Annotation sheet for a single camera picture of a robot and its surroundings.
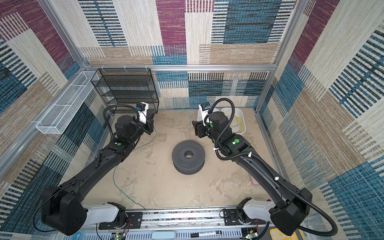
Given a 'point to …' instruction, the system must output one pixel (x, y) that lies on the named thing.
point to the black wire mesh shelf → (127, 86)
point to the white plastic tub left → (199, 117)
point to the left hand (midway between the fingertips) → (153, 110)
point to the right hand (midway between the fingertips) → (200, 121)
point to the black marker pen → (205, 233)
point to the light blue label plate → (163, 235)
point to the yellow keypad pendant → (277, 234)
